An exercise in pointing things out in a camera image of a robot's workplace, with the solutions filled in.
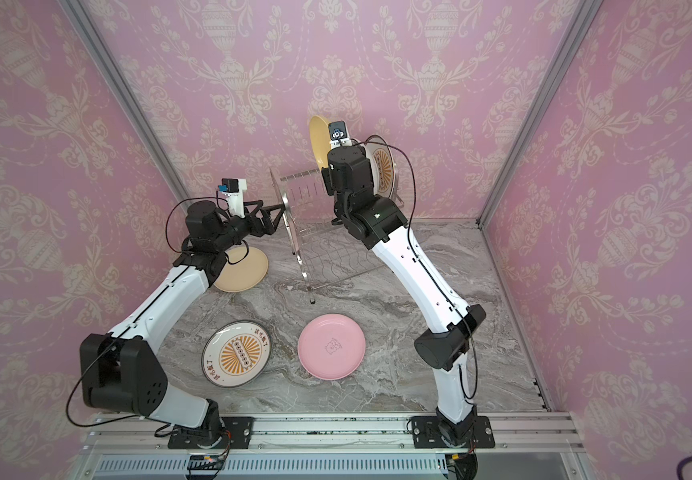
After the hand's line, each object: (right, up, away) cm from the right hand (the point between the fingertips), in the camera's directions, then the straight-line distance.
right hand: (350, 156), depth 67 cm
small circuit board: (-36, -73, +6) cm, 82 cm away
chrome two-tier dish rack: (-10, -22, +39) cm, 46 cm away
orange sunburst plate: (-34, -52, +20) cm, 65 cm away
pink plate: (-6, -50, +21) cm, 54 cm away
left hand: (-20, -10, +10) cm, 24 cm away
